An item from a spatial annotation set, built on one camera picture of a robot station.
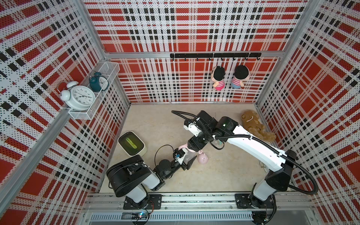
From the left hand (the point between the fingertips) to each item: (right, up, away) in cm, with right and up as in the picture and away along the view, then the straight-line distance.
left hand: (192, 150), depth 81 cm
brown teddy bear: (+42, +16, +17) cm, 48 cm away
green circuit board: (-27, -30, -12) cm, 42 cm away
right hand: (+1, +6, -10) cm, 12 cm away
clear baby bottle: (-2, -3, -4) cm, 5 cm away
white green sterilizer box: (-40, +2, +10) cm, 41 cm away
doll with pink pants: (+17, +47, +13) cm, 52 cm away
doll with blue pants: (+33, +49, +12) cm, 61 cm away
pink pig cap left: (+6, -6, +4) cm, 10 cm away
